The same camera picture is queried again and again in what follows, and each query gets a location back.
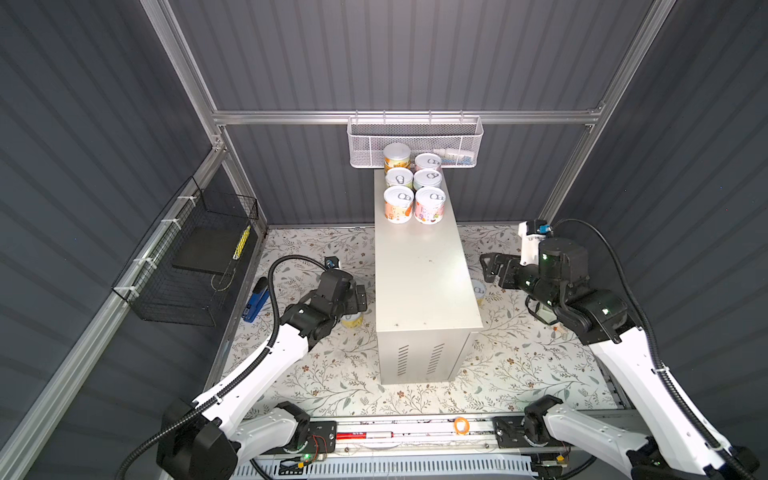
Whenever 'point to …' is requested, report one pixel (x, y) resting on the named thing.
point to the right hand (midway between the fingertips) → (499, 259)
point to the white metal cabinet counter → (426, 312)
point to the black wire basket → (183, 272)
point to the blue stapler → (258, 300)
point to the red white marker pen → (378, 435)
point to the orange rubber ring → (466, 428)
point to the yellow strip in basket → (242, 243)
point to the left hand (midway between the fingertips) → (347, 291)
